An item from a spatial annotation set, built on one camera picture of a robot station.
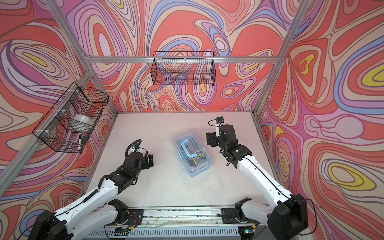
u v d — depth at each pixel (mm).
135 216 725
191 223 733
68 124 719
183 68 972
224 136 568
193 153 838
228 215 735
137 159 635
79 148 695
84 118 734
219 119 677
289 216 382
